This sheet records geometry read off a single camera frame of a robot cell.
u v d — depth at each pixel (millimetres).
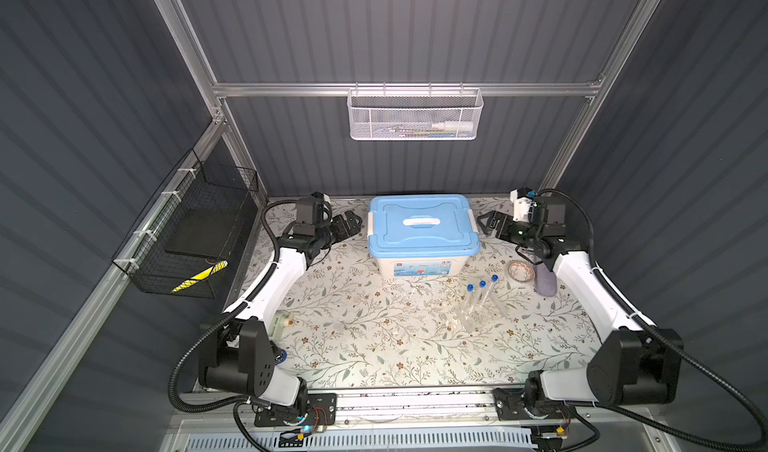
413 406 758
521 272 987
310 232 651
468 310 910
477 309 898
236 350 426
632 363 416
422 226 889
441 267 917
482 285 788
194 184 787
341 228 754
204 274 696
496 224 752
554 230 630
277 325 831
